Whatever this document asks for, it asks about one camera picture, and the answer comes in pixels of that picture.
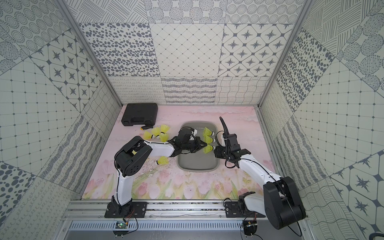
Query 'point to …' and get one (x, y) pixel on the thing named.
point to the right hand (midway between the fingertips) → (218, 152)
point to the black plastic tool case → (140, 113)
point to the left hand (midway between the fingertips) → (213, 148)
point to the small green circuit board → (121, 224)
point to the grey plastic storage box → (198, 161)
